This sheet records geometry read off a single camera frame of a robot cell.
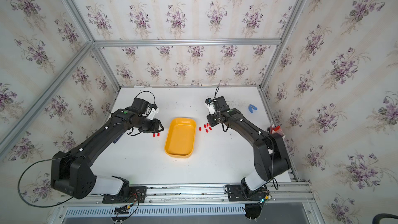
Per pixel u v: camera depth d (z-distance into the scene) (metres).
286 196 0.74
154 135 0.95
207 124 0.98
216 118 0.76
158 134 0.95
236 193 0.73
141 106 0.66
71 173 0.40
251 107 1.07
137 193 0.73
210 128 0.97
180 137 0.91
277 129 0.84
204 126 0.98
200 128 0.96
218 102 0.70
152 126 0.72
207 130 0.96
